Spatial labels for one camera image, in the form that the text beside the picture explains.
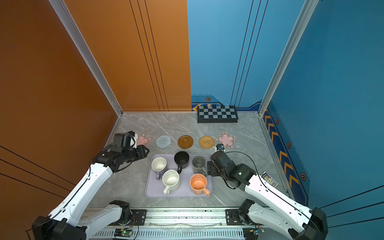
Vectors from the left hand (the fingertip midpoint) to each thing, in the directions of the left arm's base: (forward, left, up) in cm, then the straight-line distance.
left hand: (147, 149), depth 80 cm
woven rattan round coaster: (+16, -33, -16) cm, 40 cm away
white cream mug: (-10, -12, -15) cm, 22 cm away
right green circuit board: (-35, -53, -17) cm, 66 cm away
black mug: (+1, -18, -11) cm, 21 cm away
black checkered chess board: (+40, -42, -13) cm, 60 cm away
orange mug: (-12, -28, -15) cm, 34 cm away
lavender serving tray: (-15, -4, -17) cm, 23 cm away
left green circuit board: (-35, +9, -18) cm, 41 cm away
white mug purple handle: (-3, -4, -12) cm, 13 cm away
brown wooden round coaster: (+16, -19, -16) cm, 29 cm away
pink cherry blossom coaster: (+17, -48, -16) cm, 54 cm away
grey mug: (-2, -28, -12) cm, 30 cm away
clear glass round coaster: (+16, -4, -16) cm, 23 cm away
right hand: (-8, -34, -3) cm, 35 cm away
